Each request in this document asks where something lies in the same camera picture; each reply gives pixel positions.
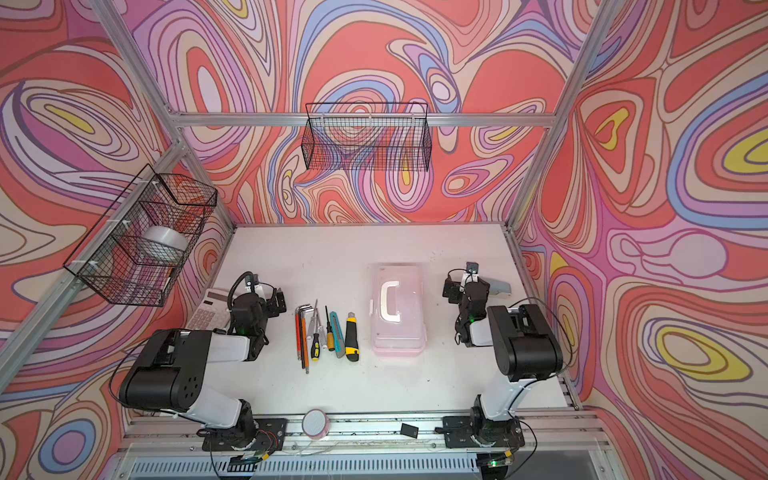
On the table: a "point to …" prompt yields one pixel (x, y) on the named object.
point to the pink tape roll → (316, 424)
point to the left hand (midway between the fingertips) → (268, 289)
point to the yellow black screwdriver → (315, 348)
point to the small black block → (409, 430)
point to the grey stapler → (499, 289)
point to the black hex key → (300, 332)
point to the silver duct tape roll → (163, 244)
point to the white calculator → (212, 311)
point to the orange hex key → (304, 337)
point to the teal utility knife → (339, 339)
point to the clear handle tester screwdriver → (323, 340)
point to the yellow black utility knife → (352, 350)
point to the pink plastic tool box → (398, 310)
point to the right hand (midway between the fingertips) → (465, 281)
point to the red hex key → (298, 331)
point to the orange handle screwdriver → (330, 335)
